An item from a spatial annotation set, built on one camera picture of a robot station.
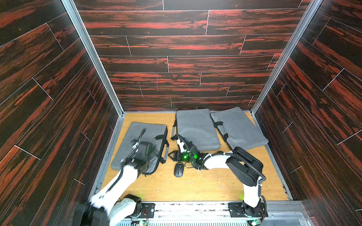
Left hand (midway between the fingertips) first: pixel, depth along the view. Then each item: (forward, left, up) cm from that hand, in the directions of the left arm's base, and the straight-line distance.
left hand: (150, 151), depth 86 cm
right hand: (+2, -13, -5) cm, 14 cm away
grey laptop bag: (+15, -1, -4) cm, 16 cm away
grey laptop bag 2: (+27, -31, -7) cm, 41 cm away
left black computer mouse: (-8, -18, -8) cm, 21 cm away
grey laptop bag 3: (+26, -63, -10) cm, 69 cm away
